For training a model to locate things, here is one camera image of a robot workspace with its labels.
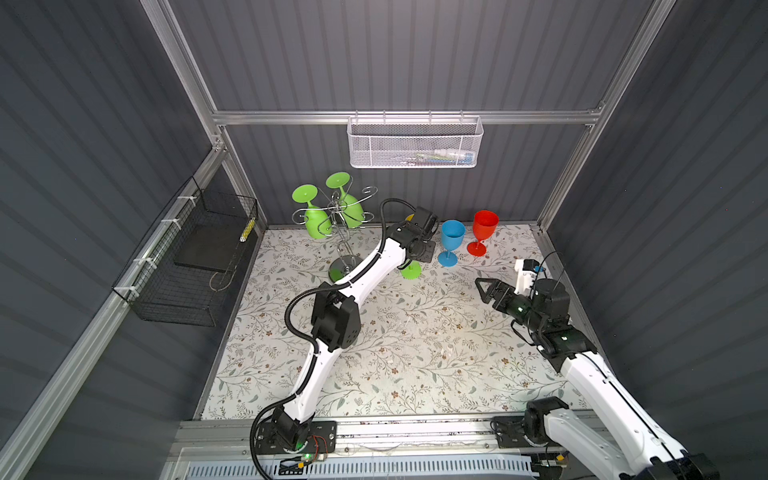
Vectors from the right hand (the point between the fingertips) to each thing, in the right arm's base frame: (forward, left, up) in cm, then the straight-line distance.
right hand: (489, 286), depth 78 cm
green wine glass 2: (+27, +38, +4) cm, 47 cm away
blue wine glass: (+28, +5, -8) cm, 29 cm away
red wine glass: (+27, -5, -5) cm, 28 cm away
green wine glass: (+20, +19, -20) cm, 33 cm away
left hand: (+18, +16, -6) cm, 25 cm away
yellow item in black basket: (+14, +66, +8) cm, 68 cm away
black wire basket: (+1, +76, +9) cm, 77 cm away
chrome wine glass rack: (+19, +41, +8) cm, 46 cm away
